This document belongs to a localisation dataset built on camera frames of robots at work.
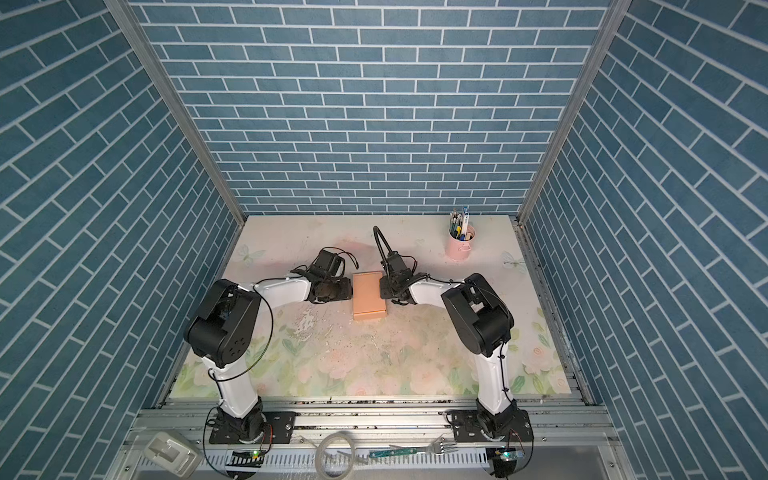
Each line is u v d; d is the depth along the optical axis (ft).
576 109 2.85
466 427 2.42
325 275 2.57
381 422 2.49
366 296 3.04
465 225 3.23
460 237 3.33
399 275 2.58
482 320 1.78
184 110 2.92
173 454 2.24
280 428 2.42
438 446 2.34
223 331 1.63
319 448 2.25
